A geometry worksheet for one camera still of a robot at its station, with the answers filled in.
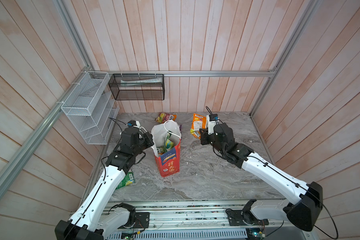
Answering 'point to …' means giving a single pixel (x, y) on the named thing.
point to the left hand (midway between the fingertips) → (153, 138)
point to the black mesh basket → (138, 86)
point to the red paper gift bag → (168, 163)
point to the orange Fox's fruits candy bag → (162, 117)
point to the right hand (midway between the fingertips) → (200, 129)
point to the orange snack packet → (198, 122)
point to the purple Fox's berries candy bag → (180, 127)
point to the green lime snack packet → (128, 180)
